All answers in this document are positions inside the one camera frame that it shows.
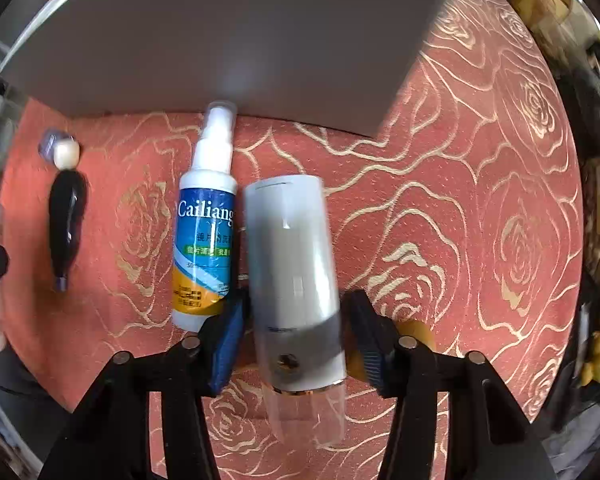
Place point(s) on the small translucent blue object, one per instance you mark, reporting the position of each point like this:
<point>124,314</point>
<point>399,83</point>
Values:
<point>49,142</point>

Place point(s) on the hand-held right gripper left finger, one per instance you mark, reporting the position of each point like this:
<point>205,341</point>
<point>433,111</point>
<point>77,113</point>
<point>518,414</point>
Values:
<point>227,340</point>

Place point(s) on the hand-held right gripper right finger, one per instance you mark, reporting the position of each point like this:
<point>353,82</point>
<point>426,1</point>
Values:
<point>372,355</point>

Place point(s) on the white dispenser with clear cap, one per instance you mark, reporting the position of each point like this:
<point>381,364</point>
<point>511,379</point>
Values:
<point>290,260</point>

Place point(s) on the blue label spray bottle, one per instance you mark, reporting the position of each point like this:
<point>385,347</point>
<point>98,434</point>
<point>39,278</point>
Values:
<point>205,220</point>

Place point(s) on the yellow gourd figurine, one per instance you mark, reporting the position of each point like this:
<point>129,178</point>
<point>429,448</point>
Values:
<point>422,334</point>

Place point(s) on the grey cardboard box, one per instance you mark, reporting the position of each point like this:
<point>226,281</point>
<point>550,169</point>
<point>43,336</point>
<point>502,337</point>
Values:
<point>230,35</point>

